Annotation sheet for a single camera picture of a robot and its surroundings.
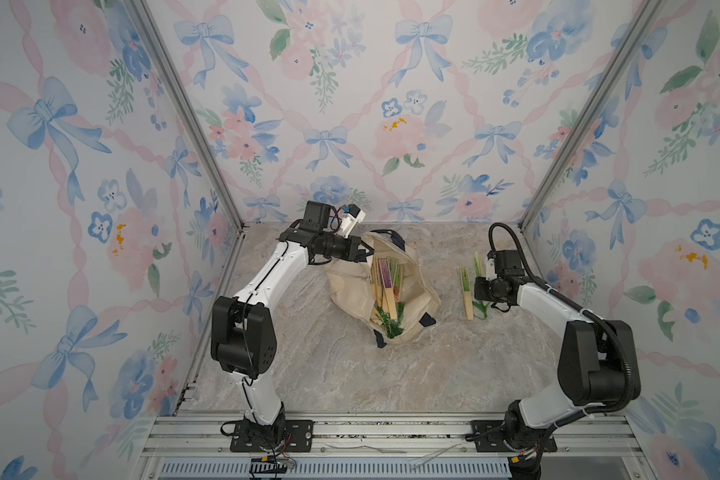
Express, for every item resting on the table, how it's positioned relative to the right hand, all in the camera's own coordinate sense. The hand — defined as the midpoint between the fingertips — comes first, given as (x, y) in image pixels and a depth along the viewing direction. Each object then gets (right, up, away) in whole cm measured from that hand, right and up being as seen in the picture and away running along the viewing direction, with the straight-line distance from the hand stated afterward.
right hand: (484, 287), depth 94 cm
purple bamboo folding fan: (-30, +2, +3) cm, 31 cm away
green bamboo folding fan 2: (0, -8, +3) cm, 8 cm away
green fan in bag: (-30, -12, -4) cm, 32 cm away
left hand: (-35, +11, -12) cm, 39 cm away
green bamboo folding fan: (-4, 0, +6) cm, 7 cm away
